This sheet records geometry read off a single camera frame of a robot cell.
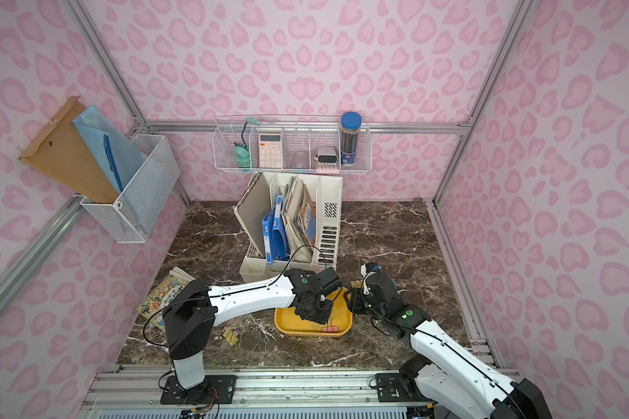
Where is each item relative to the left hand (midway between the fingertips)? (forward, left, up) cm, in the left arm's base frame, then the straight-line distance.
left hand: (326, 313), depth 82 cm
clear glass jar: (+50, +9, +21) cm, 55 cm away
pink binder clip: (-4, -1, -3) cm, 5 cm away
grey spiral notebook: (+28, +24, +19) cm, 42 cm away
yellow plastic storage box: (0, -5, -4) cm, 7 cm away
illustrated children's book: (+4, +60, -6) cm, 60 cm away
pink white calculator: (+51, +20, +25) cm, 60 cm away
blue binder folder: (+21, +16, +15) cm, 30 cm away
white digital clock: (+43, -1, +27) cm, 51 cm away
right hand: (+4, -6, +5) cm, 9 cm away
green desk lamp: (+46, +29, +28) cm, 61 cm away
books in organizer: (+28, +9, +17) cm, 34 cm away
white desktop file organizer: (+40, -1, +14) cm, 42 cm away
